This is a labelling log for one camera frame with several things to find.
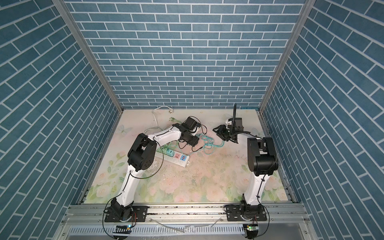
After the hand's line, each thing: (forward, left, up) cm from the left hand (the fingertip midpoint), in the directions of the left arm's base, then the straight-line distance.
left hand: (194, 140), depth 102 cm
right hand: (+3, -13, +8) cm, 16 cm away
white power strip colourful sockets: (-16, +9, +2) cm, 18 cm away
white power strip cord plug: (+27, +19, +1) cm, 33 cm away
